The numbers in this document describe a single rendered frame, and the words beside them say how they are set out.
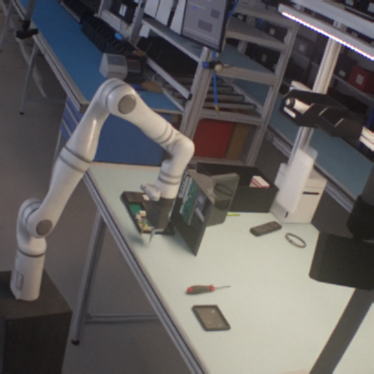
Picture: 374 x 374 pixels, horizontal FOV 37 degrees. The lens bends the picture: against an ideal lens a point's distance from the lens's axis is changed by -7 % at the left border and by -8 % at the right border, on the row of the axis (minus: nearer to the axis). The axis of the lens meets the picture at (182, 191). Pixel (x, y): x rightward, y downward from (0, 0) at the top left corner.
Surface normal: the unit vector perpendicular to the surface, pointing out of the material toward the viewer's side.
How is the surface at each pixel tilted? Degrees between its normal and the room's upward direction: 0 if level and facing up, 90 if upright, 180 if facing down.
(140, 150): 90
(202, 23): 101
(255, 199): 90
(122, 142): 90
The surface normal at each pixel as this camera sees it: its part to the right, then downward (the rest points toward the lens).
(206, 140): 0.39, 0.49
